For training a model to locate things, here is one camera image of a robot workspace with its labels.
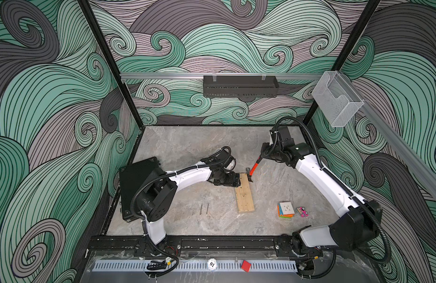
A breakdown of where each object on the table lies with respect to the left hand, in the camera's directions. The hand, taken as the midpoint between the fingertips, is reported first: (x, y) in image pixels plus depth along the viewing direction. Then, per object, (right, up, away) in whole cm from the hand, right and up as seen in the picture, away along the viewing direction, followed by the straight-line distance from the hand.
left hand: (234, 181), depth 85 cm
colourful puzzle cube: (+23, -12, -6) cm, 26 cm away
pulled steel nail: (-17, -13, -2) cm, 21 cm away
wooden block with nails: (+5, -9, -3) cm, 11 cm away
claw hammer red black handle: (+10, +3, +7) cm, 12 cm away
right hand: (+12, +16, -4) cm, 20 cm away
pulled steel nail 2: (-13, -13, -2) cm, 19 cm away
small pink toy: (+31, -13, -4) cm, 34 cm away
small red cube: (+3, -30, -17) cm, 34 cm away
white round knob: (-11, -26, -21) cm, 35 cm away
